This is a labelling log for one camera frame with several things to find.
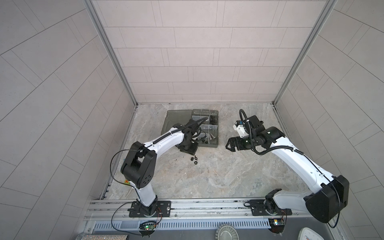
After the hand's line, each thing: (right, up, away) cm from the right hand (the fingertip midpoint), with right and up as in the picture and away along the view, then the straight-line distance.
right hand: (232, 146), depth 77 cm
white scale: (+29, -35, -14) cm, 47 cm away
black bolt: (-7, +13, +28) cm, 32 cm away
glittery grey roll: (-57, -34, -16) cm, 68 cm away
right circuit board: (+19, -35, -9) cm, 40 cm away
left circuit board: (-40, -33, -12) cm, 53 cm away
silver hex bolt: (-10, +2, +18) cm, 21 cm away
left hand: (-19, -5, +9) cm, 21 cm away
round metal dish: (-5, -36, -11) cm, 38 cm away
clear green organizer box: (-11, +13, +23) cm, 29 cm away
